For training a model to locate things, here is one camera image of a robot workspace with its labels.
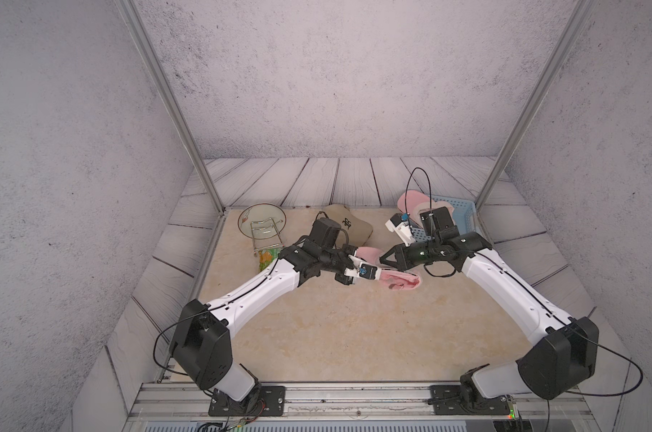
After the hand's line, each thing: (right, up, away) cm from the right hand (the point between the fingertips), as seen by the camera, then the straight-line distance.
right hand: (383, 260), depth 76 cm
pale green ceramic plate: (-41, +15, +23) cm, 49 cm away
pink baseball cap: (+19, +19, +40) cm, 48 cm away
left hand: (-2, -1, -1) cm, 3 cm away
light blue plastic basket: (+41, +13, +39) cm, 58 cm away
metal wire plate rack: (-40, +6, +30) cm, 51 cm away
